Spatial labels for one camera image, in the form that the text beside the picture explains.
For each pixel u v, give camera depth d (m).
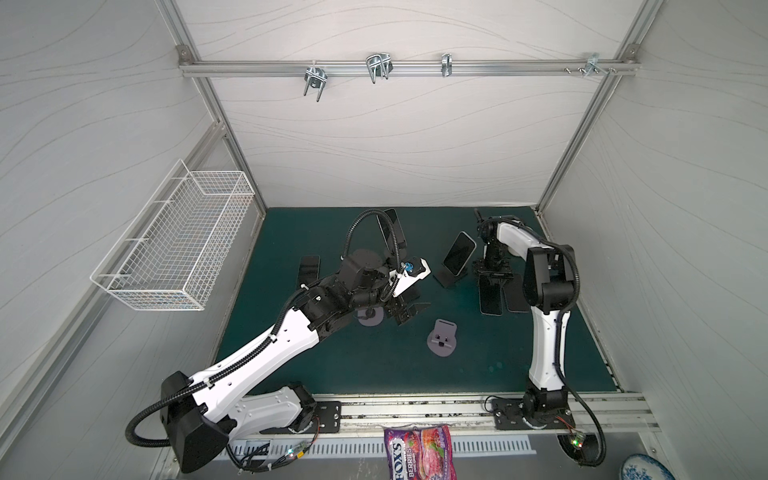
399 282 0.55
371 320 0.91
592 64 0.77
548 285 0.60
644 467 0.65
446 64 0.78
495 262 0.86
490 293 0.96
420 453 0.67
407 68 0.80
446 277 1.01
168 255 0.68
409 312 0.60
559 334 0.61
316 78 0.80
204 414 0.38
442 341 0.82
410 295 0.96
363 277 0.51
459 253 0.98
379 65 0.77
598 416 0.75
